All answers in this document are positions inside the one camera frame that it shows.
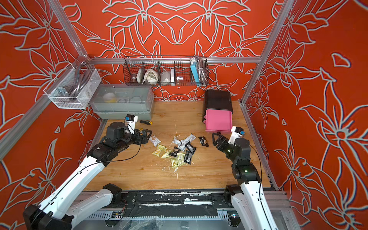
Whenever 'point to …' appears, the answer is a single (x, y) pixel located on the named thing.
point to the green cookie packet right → (180, 158)
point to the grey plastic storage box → (115, 101)
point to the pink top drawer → (220, 120)
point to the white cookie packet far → (190, 137)
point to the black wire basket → (166, 70)
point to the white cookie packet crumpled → (176, 141)
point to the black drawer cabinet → (217, 100)
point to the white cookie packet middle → (182, 145)
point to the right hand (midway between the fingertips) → (212, 135)
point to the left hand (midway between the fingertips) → (145, 129)
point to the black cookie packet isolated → (203, 141)
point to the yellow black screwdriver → (146, 122)
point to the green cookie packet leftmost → (159, 150)
